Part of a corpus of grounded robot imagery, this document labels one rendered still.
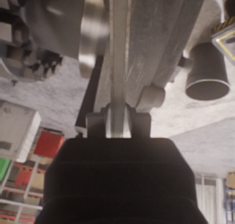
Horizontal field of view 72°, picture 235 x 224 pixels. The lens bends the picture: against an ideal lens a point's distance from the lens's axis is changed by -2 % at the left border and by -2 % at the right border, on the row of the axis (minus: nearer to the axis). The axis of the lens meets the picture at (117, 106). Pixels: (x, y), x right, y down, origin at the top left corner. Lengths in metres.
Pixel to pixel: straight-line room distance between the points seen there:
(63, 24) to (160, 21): 0.30
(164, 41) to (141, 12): 0.05
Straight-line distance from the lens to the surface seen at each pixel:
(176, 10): 0.25
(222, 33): 1.05
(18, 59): 0.49
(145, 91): 0.27
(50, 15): 0.50
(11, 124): 4.28
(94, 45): 0.42
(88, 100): 0.36
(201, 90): 1.57
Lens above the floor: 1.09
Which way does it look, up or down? 24 degrees down
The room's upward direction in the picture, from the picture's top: 168 degrees counter-clockwise
